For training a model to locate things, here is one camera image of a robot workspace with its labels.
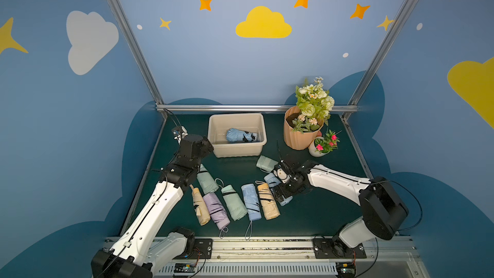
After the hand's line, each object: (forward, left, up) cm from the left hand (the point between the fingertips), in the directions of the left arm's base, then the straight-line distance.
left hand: (197, 140), depth 77 cm
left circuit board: (-41, +2, -27) cm, 49 cm away
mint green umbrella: (+2, -30, -23) cm, 38 cm away
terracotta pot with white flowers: (+20, -49, -8) cm, 53 cm away
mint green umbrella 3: (-7, -1, -24) cm, 25 cm away
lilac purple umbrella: (-22, -9, -23) cm, 33 cm away
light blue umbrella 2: (-6, -32, -23) cm, 40 cm away
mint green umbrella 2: (-18, -16, -24) cm, 34 cm away
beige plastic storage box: (+25, -23, -16) cm, 37 cm away
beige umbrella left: (-20, -1, -21) cm, 29 cm away
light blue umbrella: (+19, -13, -20) cm, 31 cm away
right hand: (-11, -38, -23) cm, 46 cm away
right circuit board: (-40, -60, -28) cm, 77 cm away
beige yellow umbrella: (-17, -30, -22) cm, 41 cm away
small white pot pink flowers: (+9, -57, -14) cm, 59 cm away
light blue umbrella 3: (-18, -23, -24) cm, 38 cm away
